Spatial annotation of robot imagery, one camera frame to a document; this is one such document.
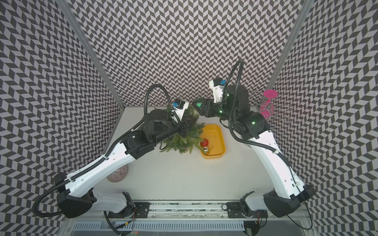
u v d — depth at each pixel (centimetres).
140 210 73
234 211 73
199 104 57
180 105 50
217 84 51
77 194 39
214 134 99
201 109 57
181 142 79
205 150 91
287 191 37
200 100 52
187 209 74
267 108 75
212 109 52
